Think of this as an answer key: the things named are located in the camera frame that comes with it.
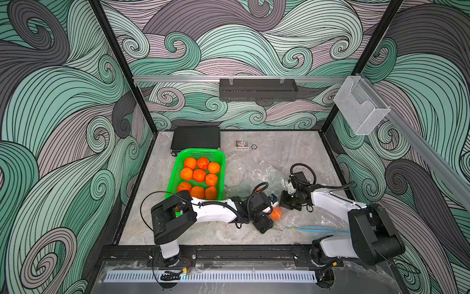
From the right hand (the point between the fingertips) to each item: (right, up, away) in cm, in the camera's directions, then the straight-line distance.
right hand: (278, 204), depth 88 cm
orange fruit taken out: (-46, +20, +9) cm, 51 cm away
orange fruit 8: (-34, +6, -2) cm, 34 cm away
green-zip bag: (+1, -5, -5) cm, 7 cm away
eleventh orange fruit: (-4, 0, -11) cm, 11 cm away
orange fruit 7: (-40, +6, 0) cm, 41 cm away
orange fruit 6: (-34, +12, +2) cm, 36 cm away
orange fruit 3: (-40, +14, +4) cm, 43 cm away
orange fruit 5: (-47, +9, -1) cm, 48 cm away
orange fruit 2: (-33, +17, +7) cm, 38 cm away
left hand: (-7, -3, -9) cm, 12 cm away
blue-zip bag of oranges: (+20, -8, -7) cm, 22 cm away
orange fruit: (-39, +20, +9) cm, 45 cm away
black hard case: (-46, +34, +25) cm, 63 cm away
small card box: (-17, +30, +22) cm, 41 cm away
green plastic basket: (-34, +24, +12) cm, 43 cm away
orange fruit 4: (-47, +15, +4) cm, 49 cm away
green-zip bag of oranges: (-16, +10, +8) cm, 21 cm away
